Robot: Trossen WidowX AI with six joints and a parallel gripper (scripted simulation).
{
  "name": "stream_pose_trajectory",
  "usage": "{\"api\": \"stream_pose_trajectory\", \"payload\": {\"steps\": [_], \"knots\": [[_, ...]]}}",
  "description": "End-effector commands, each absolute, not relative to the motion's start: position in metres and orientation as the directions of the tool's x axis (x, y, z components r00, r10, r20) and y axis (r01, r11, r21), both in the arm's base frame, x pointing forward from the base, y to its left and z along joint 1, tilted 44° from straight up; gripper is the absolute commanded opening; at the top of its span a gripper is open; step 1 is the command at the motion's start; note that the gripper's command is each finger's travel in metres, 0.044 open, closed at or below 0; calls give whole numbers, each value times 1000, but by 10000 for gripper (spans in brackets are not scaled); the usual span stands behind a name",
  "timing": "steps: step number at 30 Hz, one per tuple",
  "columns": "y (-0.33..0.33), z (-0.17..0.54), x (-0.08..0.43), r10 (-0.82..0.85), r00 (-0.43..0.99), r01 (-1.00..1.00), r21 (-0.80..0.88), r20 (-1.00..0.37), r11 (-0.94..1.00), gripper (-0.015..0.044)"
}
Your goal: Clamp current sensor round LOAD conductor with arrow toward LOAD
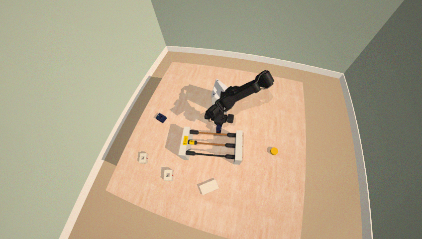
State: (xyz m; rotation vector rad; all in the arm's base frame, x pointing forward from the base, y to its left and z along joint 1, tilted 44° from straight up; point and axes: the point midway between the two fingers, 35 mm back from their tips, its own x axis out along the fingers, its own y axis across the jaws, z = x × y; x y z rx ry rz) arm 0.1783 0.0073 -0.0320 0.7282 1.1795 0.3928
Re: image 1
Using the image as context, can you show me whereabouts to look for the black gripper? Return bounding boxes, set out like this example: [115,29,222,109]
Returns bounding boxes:
[205,112,234,123]

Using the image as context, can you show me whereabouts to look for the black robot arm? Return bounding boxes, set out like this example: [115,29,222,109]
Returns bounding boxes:
[206,70,274,125]

